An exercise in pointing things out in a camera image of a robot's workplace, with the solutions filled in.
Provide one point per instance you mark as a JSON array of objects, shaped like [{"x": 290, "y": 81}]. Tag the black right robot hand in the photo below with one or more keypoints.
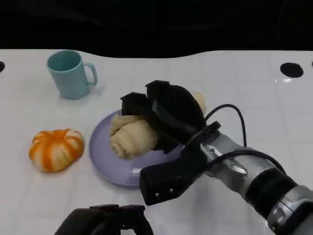
[{"x": 178, "y": 110}]

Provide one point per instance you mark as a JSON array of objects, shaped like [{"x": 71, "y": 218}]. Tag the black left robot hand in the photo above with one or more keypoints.
[{"x": 102, "y": 222}]

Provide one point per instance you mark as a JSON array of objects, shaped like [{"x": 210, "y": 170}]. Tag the beige towel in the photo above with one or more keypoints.
[{"x": 132, "y": 139}]

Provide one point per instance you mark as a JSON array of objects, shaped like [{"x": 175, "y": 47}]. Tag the lilac plate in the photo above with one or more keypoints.
[{"x": 105, "y": 160}]

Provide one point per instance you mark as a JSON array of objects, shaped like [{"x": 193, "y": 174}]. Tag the orange and white bread roll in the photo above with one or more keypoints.
[{"x": 55, "y": 150}]

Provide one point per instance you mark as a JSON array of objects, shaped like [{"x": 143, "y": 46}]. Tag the pale green mug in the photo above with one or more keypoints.
[{"x": 69, "y": 77}]

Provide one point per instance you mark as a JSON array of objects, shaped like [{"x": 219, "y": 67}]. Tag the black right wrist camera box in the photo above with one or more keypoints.
[{"x": 161, "y": 181}]

